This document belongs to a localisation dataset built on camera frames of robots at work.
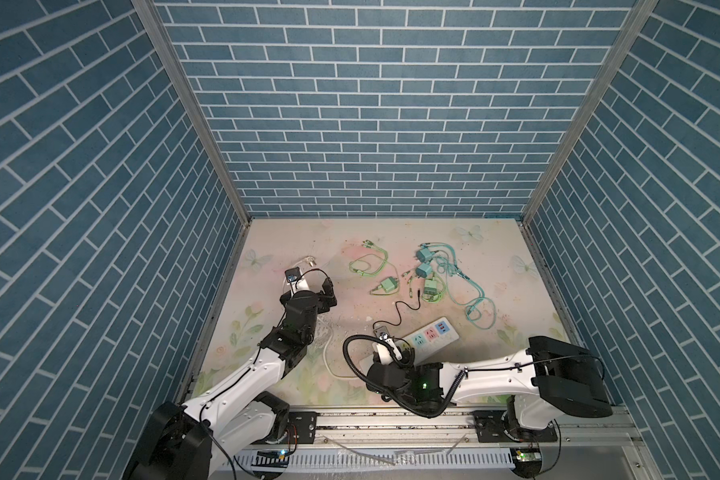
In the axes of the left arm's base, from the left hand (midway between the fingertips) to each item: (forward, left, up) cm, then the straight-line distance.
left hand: (317, 283), depth 84 cm
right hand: (-17, -16, -9) cm, 25 cm away
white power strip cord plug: (+18, +6, -14) cm, 23 cm away
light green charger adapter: (+6, -36, -13) cm, 39 cm away
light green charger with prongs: (+7, -22, -13) cm, 26 cm away
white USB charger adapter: (-20, -16, +3) cm, 26 cm away
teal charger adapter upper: (+20, -35, -13) cm, 42 cm away
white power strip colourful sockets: (-12, -31, -12) cm, 36 cm away
